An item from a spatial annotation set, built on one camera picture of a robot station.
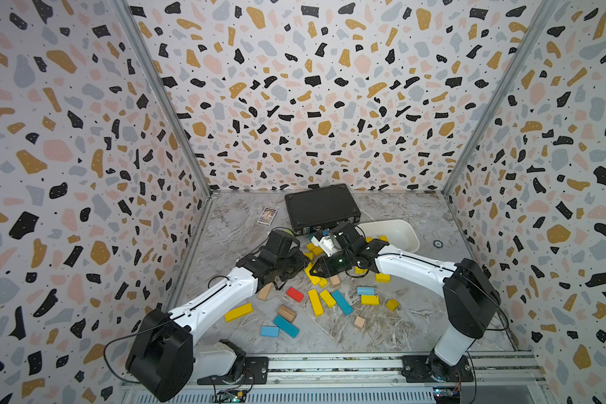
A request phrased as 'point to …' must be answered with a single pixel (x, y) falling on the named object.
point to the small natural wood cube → (359, 321)
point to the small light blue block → (269, 331)
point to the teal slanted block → (342, 302)
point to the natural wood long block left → (264, 291)
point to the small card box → (267, 215)
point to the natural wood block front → (286, 313)
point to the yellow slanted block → (315, 279)
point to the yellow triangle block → (392, 304)
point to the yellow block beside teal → (327, 298)
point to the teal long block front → (286, 326)
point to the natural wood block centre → (334, 281)
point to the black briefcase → (321, 208)
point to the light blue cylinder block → (366, 290)
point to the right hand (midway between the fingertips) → (313, 272)
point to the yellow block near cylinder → (369, 300)
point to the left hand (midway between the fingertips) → (313, 260)
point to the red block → (295, 294)
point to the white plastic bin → (400, 235)
